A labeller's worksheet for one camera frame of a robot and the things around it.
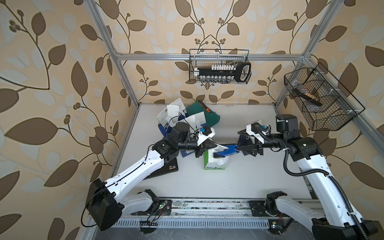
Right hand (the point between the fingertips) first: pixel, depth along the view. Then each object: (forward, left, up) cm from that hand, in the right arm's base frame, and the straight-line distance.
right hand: (238, 139), depth 65 cm
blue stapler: (-5, +4, 0) cm, 6 cm away
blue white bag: (+25, +31, -9) cm, 41 cm away
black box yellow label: (0, +35, -28) cm, 44 cm away
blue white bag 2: (+17, +19, -9) cm, 27 cm away
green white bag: (-5, +12, -15) cm, 19 cm away
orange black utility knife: (+44, +12, -24) cm, 52 cm away
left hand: (+1, +11, -2) cm, 11 cm away
